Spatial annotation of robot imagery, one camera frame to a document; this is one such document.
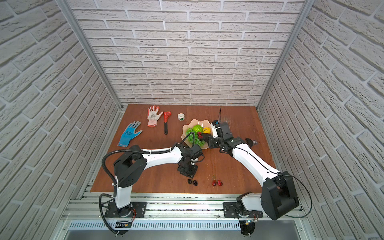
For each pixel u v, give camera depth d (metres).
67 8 0.70
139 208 0.75
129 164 0.52
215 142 0.73
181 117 1.10
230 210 0.73
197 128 0.97
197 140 0.95
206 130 0.97
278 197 0.41
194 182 0.81
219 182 0.81
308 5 0.69
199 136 0.95
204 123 1.06
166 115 1.13
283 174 0.43
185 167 0.74
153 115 1.14
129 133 1.03
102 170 0.87
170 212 0.74
